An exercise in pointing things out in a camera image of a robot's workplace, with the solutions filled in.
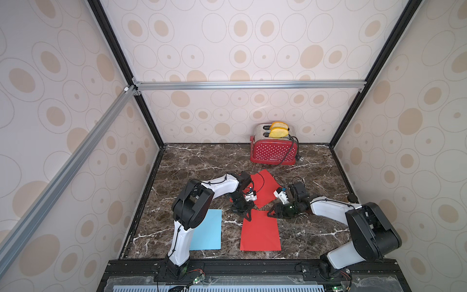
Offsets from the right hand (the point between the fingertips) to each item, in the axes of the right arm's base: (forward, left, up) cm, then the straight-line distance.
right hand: (270, 217), depth 87 cm
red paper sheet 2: (+8, +4, +15) cm, 18 cm away
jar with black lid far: (+15, -45, -5) cm, 48 cm away
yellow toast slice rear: (+45, -5, +20) cm, 50 cm away
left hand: (-2, +8, +3) cm, 9 cm away
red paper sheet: (-7, +5, -3) cm, 9 cm away
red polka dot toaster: (+33, +2, +12) cm, 35 cm away
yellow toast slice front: (+40, -4, +20) cm, 44 cm away
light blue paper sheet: (-9, +29, -3) cm, 31 cm away
